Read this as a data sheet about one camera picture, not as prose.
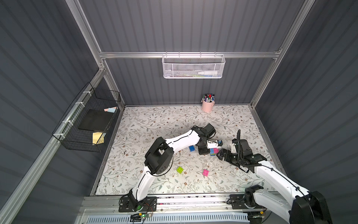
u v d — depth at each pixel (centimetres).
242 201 72
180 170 84
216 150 88
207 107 114
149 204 73
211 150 88
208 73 89
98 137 61
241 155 65
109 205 75
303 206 40
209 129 74
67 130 62
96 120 75
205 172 83
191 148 93
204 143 77
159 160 53
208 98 108
